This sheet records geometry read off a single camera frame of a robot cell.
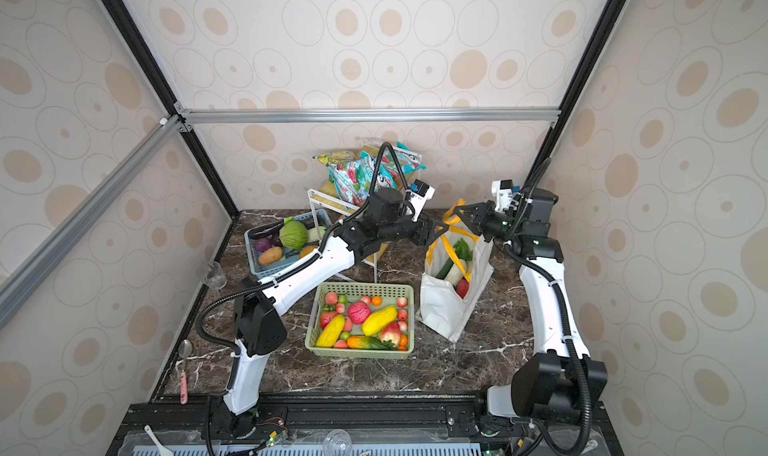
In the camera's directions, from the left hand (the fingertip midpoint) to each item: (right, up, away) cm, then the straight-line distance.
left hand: (446, 215), depth 73 cm
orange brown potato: (-55, -11, +29) cm, 63 cm away
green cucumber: (+4, -15, +23) cm, 28 cm away
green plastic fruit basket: (-22, -30, +14) cm, 40 cm away
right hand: (+2, +1, 0) cm, 3 cm away
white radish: (+6, -16, +17) cm, 24 cm away
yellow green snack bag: (-29, +17, +10) cm, 35 cm away
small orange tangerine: (-18, -25, +20) cm, 37 cm away
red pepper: (+4, -18, 0) cm, 18 cm away
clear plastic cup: (-71, -19, +25) cm, 78 cm away
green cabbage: (-46, -4, +27) cm, 54 cm away
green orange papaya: (-20, -34, +9) cm, 41 cm away
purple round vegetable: (-58, -7, +30) cm, 66 cm away
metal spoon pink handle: (-72, -37, +12) cm, 82 cm away
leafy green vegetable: (+10, -9, +24) cm, 28 cm away
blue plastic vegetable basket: (-55, -8, +33) cm, 65 cm away
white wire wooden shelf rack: (-30, +4, +3) cm, 30 cm away
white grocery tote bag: (+1, -25, +11) cm, 27 cm away
